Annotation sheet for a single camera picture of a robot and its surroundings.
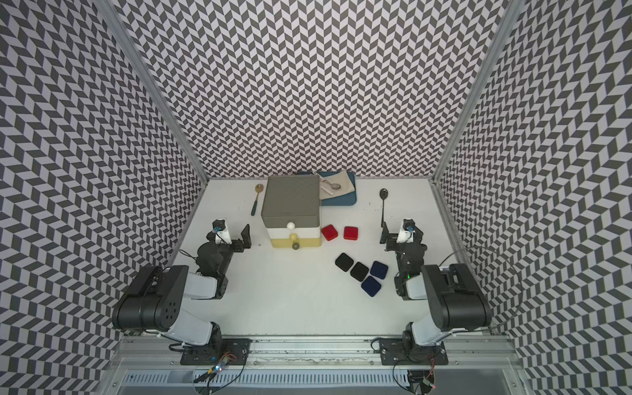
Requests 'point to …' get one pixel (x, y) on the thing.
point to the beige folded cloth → (327, 191)
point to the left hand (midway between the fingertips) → (236, 226)
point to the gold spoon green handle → (258, 188)
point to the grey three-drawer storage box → (290, 211)
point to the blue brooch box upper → (378, 269)
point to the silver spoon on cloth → (333, 185)
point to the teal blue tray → (347, 199)
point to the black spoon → (383, 194)
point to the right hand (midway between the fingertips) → (397, 226)
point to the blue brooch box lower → (371, 286)
